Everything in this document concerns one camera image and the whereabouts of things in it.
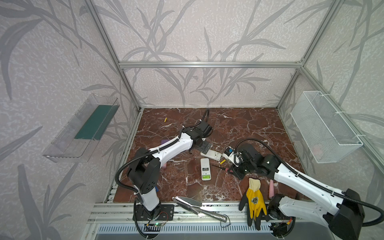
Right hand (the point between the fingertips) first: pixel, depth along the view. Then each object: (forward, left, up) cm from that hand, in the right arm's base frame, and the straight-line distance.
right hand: (229, 164), depth 78 cm
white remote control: (+11, +8, -10) cm, 17 cm away
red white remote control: (+1, +12, -10) cm, 16 cm away
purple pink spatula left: (+4, +37, -11) cm, 39 cm away
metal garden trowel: (-17, +19, -11) cm, 28 cm away
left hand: (+16, +14, -1) cm, 21 cm away
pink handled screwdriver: (-2, +1, -1) cm, 3 cm away
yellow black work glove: (-15, -12, -9) cm, 21 cm away
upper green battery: (-3, +12, -11) cm, 16 cm away
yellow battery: (+6, +2, -11) cm, 13 cm away
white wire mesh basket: (+3, -40, +22) cm, 46 cm away
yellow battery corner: (+40, +42, -11) cm, 60 cm away
